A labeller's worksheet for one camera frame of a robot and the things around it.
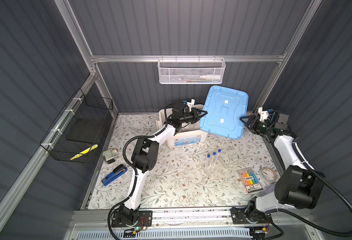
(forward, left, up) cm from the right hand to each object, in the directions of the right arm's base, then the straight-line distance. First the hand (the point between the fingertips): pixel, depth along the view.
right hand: (244, 121), depth 83 cm
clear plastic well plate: (-15, +16, -24) cm, 33 cm away
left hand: (+7, +20, +1) cm, 21 cm away
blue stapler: (-21, +73, -20) cm, 79 cm away
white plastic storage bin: (0, +30, -11) cm, 32 cm away
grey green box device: (-14, +79, -13) cm, 81 cm away
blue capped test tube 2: (-14, +15, -8) cm, 22 cm away
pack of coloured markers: (-24, -3, -23) cm, 34 cm away
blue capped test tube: (-14, +19, -21) cm, 32 cm away
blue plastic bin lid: (+11, +9, +1) cm, 14 cm away
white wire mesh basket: (+59, +27, -3) cm, 65 cm away
